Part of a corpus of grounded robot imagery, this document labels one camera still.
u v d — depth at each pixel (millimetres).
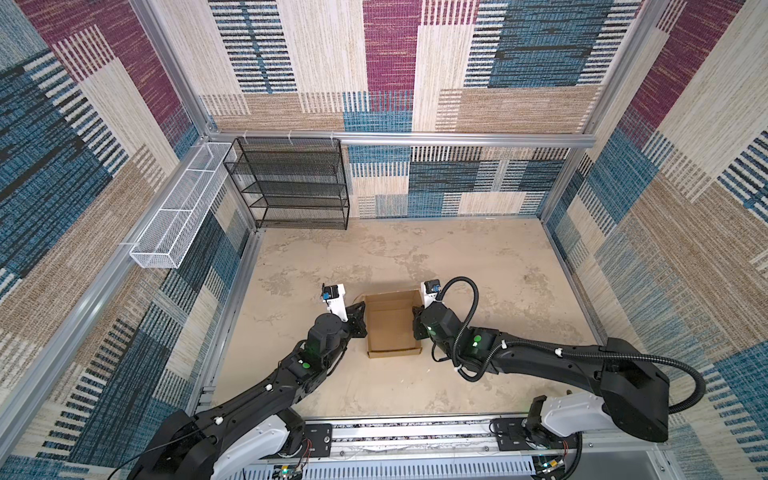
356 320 706
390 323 946
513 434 736
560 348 483
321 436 742
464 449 729
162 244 699
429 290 715
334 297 702
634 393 421
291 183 1112
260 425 519
